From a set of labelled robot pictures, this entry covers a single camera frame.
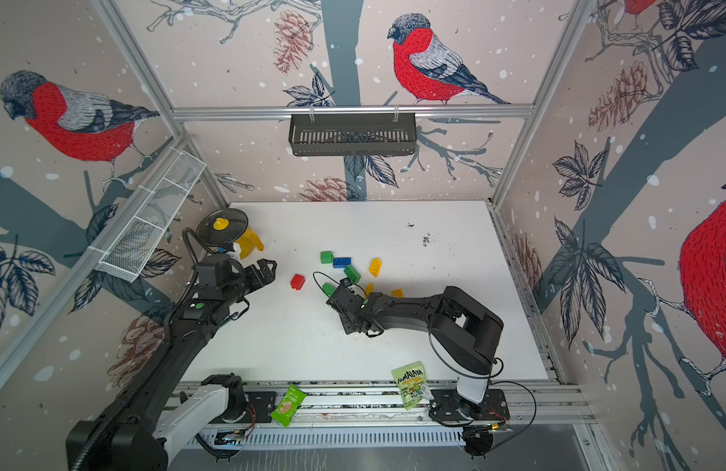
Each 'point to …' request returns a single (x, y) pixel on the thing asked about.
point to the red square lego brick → (297, 282)
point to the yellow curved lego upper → (375, 267)
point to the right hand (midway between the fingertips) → (353, 314)
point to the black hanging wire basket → (352, 134)
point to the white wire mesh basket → (129, 255)
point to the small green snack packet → (288, 405)
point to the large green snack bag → (411, 380)
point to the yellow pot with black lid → (230, 226)
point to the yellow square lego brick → (397, 292)
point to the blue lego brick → (341, 262)
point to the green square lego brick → (326, 257)
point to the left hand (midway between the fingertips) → (268, 261)
